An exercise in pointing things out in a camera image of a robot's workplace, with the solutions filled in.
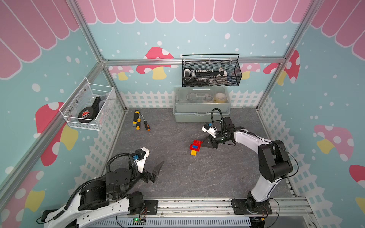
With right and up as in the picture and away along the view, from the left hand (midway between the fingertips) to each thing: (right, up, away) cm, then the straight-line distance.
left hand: (154, 159), depth 63 cm
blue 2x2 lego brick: (+20, +2, +24) cm, 31 cm away
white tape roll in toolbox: (+39, +34, +38) cm, 64 cm away
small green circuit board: (-11, -34, +10) cm, 37 cm away
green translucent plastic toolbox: (+20, +29, +32) cm, 48 cm away
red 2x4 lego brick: (+17, +1, +24) cm, 30 cm away
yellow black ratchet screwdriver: (-25, +19, +49) cm, 58 cm away
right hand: (+25, +4, +24) cm, 35 cm away
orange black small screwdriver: (-15, +14, +43) cm, 47 cm away
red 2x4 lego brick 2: (+21, +5, +22) cm, 31 cm away
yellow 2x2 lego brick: (+19, -2, +25) cm, 32 cm away
